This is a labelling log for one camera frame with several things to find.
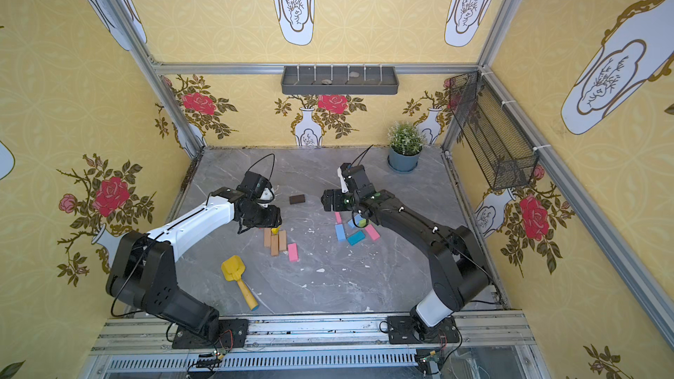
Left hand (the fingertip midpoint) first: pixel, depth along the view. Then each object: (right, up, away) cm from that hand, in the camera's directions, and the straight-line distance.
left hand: (277, 220), depth 89 cm
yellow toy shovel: (-13, -15, -5) cm, 20 cm away
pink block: (+5, -11, 0) cm, 12 cm away
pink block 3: (+33, -5, +3) cm, 33 cm away
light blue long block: (+22, -5, +3) cm, 22 cm away
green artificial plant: (+47, +29, +11) cm, 56 cm away
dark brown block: (+4, +6, +14) cm, 16 cm away
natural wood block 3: (+1, -7, +1) cm, 8 cm away
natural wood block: (-4, -6, +3) cm, 8 cm away
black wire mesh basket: (+74, +23, -6) cm, 77 cm away
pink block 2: (+21, 0, +6) cm, 22 cm away
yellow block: (-2, -4, +3) cm, 5 cm away
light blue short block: (+25, -2, +6) cm, 26 cm away
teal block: (+27, -7, +3) cm, 28 cm away
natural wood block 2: (-1, -9, +1) cm, 9 cm away
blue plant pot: (+48, +20, +16) cm, 54 cm away
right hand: (+18, +7, -3) cm, 20 cm away
